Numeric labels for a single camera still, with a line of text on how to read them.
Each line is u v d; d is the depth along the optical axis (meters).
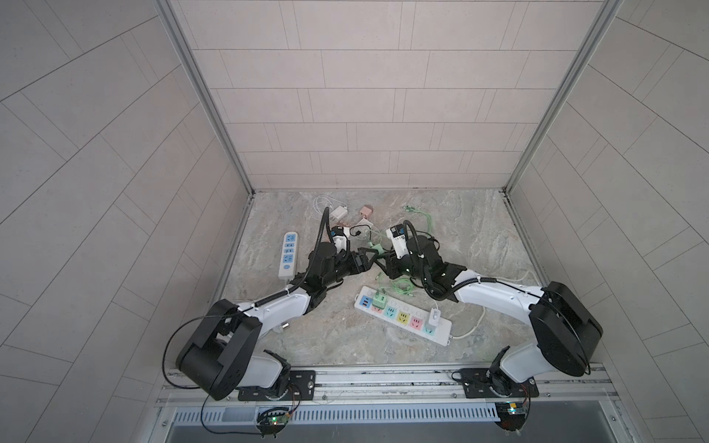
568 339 0.42
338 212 1.07
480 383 0.71
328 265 0.64
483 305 0.55
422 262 0.63
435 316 0.75
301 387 0.71
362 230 1.02
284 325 0.81
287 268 0.89
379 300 0.80
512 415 0.68
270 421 0.64
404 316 0.81
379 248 0.82
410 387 0.72
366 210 1.08
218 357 0.41
